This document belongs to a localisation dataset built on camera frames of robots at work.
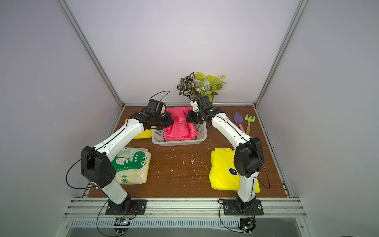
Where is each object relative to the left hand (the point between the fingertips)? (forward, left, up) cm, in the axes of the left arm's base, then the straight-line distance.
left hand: (177, 120), depth 84 cm
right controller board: (-47, -36, -22) cm, 63 cm away
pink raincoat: (-6, -2, 0) cm, 6 cm away
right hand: (+3, -5, +1) cm, 6 cm away
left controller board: (-47, +25, -23) cm, 58 cm away
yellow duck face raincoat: (-24, -27, -20) cm, 41 cm away
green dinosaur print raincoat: (-20, +27, -18) cm, 38 cm away
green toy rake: (+18, -52, -20) cm, 58 cm away
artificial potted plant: (+30, -12, +2) cm, 32 cm away
